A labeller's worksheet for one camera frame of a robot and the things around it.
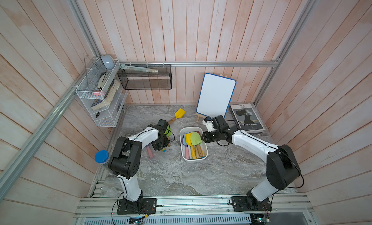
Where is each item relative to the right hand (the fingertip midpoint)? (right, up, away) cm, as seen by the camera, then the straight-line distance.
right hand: (202, 136), depth 89 cm
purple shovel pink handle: (-33, -10, +3) cm, 35 cm away
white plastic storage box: (+2, -7, +6) cm, 9 cm away
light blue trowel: (-11, -4, +6) cm, 13 cm away
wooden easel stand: (0, +13, +16) cm, 20 cm away
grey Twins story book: (+37, +12, +18) cm, 42 cm away
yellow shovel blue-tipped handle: (-24, -9, +2) cm, 26 cm away
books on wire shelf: (-54, +24, -10) cm, 60 cm away
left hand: (-24, -8, +5) cm, 26 cm away
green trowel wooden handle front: (-3, -3, +6) cm, 8 cm away
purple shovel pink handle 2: (-9, -10, +2) cm, 14 cm away
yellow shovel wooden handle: (-15, +15, +25) cm, 32 cm away
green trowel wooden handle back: (-21, +4, -6) cm, 22 cm away
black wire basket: (-44, +40, +18) cm, 63 cm away
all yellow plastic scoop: (-9, -2, +7) cm, 12 cm away
